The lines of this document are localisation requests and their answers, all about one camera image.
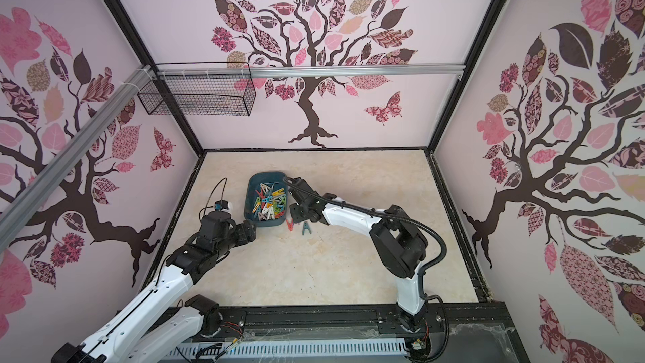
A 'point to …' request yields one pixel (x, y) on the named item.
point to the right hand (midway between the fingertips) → (295, 208)
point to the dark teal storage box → (265, 199)
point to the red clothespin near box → (290, 225)
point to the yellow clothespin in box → (278, 192)
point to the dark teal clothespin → (306, 226)
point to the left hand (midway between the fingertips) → (247, 231)
